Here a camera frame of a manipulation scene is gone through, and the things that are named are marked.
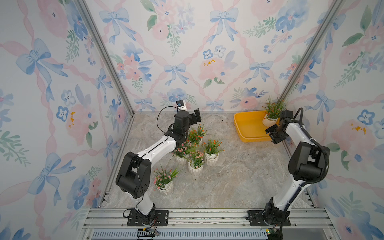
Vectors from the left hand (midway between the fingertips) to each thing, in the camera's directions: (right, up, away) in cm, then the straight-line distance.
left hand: (193, 109), depth 85 cm
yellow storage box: (+43, -10, +29) cm, 53 cm away
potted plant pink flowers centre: (-7, -25, -2) cm, 26 cm away
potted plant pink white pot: (+1, -29, -7) cm, 30 cm away
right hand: (+50, -12, +14) cm, 53 cm away
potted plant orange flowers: (+1, -15, +1) cm, 16 cm away
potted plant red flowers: (+54, +1, +18) cm, 57 cm away
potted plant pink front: (-15, -37, -12) cm, 41 cm away
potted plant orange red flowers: (+10, -23, -1) cm, 25 cm away
